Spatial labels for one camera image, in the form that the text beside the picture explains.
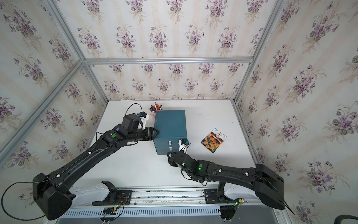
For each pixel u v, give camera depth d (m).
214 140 0.96
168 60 0.96
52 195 0.37
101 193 0.61
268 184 0.40
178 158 0.58
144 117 0.68
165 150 0.80
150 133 0.67
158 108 1.01
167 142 0.75
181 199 0.73
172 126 0.77
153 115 0.82
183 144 0.70
